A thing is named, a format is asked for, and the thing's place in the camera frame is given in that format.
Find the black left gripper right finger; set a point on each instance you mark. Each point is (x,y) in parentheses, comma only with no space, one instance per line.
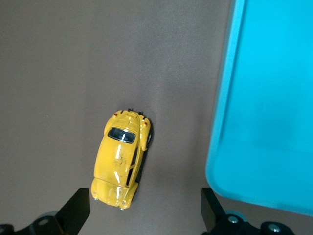
(211,215)

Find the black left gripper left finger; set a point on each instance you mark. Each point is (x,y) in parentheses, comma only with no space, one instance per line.
(73,213)

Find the yellow toy beetle car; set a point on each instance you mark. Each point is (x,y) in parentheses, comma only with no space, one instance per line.
(115,159)

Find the teal plastic tray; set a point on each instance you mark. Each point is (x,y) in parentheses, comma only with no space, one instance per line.
(269,110)

